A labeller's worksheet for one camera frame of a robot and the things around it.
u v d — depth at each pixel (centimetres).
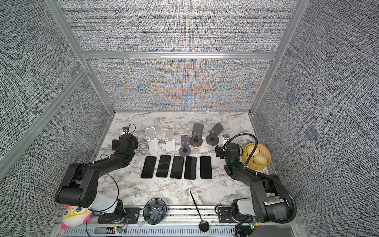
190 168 90
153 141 99
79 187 44
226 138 79
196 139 101
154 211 74
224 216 73
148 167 90
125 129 80
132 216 73
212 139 103
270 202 43
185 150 98
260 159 86
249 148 90
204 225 70
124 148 72
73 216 68
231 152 68
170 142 98
